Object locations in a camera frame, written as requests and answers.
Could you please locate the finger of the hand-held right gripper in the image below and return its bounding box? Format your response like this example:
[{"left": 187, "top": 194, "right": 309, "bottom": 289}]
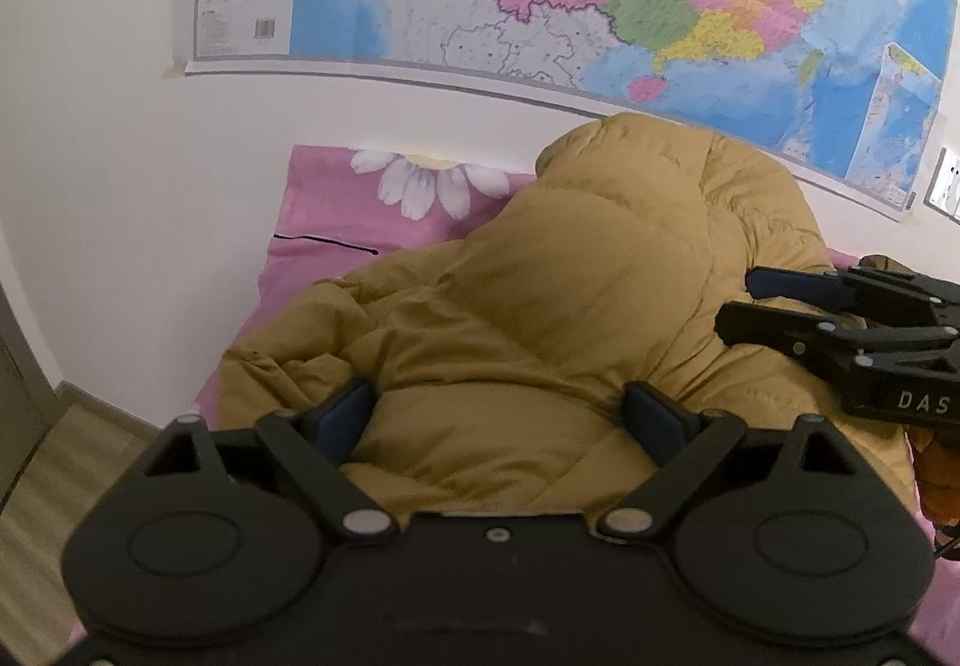
[
  {"left": 745, "top": 265, "right": 960, "bottom": 326},
  {"left": 714, "top": 302, "right": 960, "bottom": 383}
]

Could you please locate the pink floral bedsheet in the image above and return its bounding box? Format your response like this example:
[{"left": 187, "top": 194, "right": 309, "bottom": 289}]
[{"left": 66, "top": 144, "right": 960, "bottom": 666}]

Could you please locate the white wall socket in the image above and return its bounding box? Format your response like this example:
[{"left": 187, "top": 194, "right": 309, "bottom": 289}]
[{"left": 925, "top": 148, "right": 960, "bottom": 218}]

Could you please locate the tan down jacket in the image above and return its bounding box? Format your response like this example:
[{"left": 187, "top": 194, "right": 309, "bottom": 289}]
[{"left": 217, "top": 112, "right": 922, "bottom": 518}]

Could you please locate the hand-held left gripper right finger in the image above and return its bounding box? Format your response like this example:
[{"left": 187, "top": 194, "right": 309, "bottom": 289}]
[{"left": 596, "top": 381, "right": 860, "bottom": 541}]

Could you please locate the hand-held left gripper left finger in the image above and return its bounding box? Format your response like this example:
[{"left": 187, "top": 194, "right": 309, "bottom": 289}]
[{"left": 142, "top": 378, "right": 395, "bottom": 541}]

